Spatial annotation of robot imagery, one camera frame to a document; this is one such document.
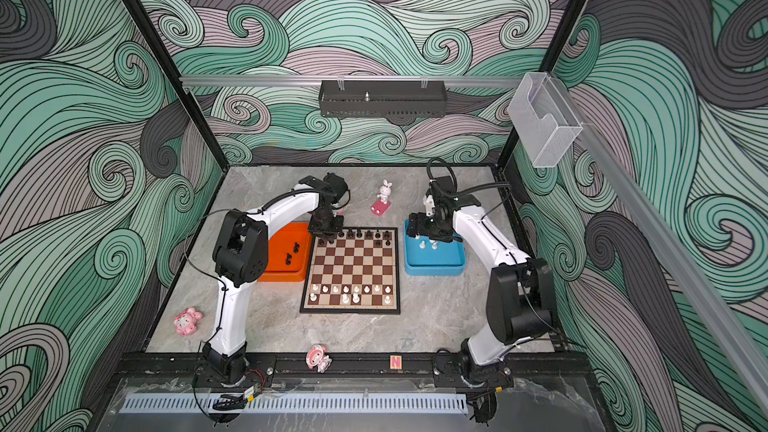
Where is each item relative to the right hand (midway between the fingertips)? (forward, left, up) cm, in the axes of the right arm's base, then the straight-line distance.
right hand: (421, 232), depth 88 cm
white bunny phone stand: (+18, +12, -10) cm, 24 cm away
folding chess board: (-9, +19, -10) cm, 24 cm away
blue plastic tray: (-3, -3, -11) cm, 12 cm away
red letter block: (-33, +8, -9) cm, 35 cm away
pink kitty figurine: (-25, +64, -6) cm, 69 cm away
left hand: (+2, +27, -6) cm, 28 cm away
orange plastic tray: (-3, +41, -8) cm, 42 cm away
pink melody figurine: (-33, +28, -7) cm, 44 cm away
